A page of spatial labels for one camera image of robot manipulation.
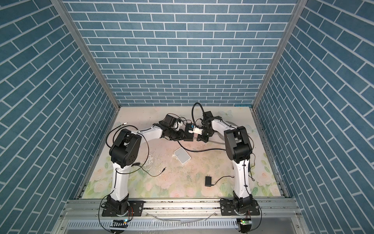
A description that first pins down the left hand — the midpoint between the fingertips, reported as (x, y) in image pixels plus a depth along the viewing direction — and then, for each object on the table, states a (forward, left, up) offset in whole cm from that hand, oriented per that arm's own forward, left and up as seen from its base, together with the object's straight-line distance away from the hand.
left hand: (186, 137), depth 99 cm
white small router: (-12, +3, -1) cm, 13 cm away
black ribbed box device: (-1, -2, +3) cm, 3 cm away
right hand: (+2, -8, -2) cm, 9 cm away
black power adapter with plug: (-29, -12, -1) cm, 32 cm away
